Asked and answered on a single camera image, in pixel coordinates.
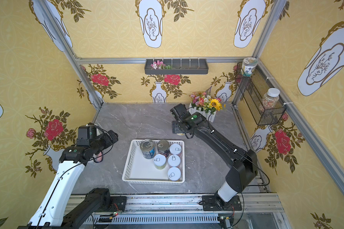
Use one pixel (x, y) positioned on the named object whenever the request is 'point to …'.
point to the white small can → (160, 161)
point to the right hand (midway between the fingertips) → (183, 124)
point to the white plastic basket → (138, 169)
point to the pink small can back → (174, 160)
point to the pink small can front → (175, 149)
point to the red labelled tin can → (163, 147)
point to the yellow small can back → (180, 134)
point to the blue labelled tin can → (147, 148)
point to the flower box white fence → (203, 102)
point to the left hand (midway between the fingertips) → (105, 139)
